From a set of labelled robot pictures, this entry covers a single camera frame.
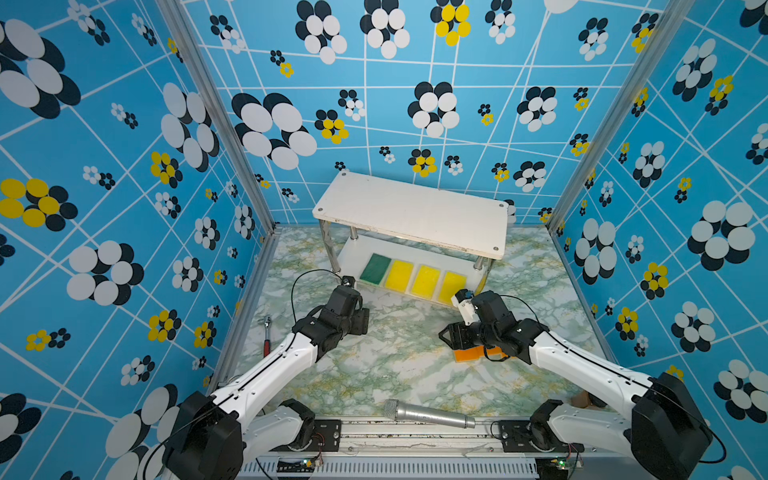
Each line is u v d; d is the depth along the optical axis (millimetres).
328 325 616
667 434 399
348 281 739
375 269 987
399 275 971
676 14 678
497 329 632
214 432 391
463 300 751
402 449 723
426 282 953
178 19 694
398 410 740
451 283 963
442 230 723
